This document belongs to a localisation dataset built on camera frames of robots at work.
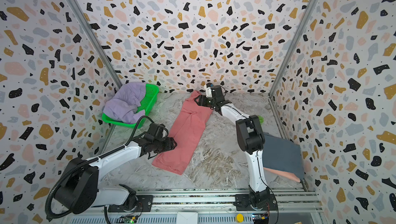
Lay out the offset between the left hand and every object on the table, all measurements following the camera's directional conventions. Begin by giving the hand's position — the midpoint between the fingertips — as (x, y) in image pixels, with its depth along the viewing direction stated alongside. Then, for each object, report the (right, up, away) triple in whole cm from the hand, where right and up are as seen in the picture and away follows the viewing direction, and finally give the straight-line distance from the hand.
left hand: (174, 142), depth 87 cm
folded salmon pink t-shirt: (+57, -15, -5) cm, 59 cm away
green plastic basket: (-27, +32, +38) cm, 56 cm away
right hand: (+11, +27, +10) cm, 30 cm away
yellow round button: (+33, -27, -21) cm, 47 cm away
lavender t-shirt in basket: (-37, +21, +16) cm, 45 cm away
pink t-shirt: (+6, +3, +11) cm, 13 cm away
